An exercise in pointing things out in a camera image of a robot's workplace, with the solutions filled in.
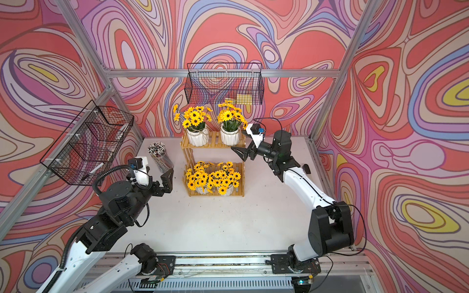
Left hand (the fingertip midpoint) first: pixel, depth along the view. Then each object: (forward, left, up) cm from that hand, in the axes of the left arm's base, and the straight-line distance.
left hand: (163, 169), depth 64 cm
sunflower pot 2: (+5, -22, -15) cm, 27 cm away
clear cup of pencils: (+22, +13, -16) cm, 30 cm away
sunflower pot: (+6, -10, -16) cm, 20 cm away
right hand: (+15, -27, -2) cm, 31 cm away
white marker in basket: (+4, +32, -8) cm, 34 cm away
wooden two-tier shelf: (+18, -16, -6) cm, 25 cm away
